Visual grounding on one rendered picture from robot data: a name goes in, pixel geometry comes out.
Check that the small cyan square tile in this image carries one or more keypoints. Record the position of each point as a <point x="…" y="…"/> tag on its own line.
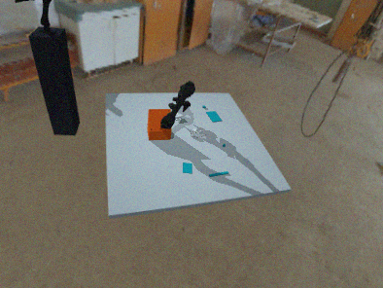
<point x="187" y="167"/>

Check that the cyan flat square plate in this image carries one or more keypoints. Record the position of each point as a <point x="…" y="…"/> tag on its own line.
<point x="213" y="116"/>

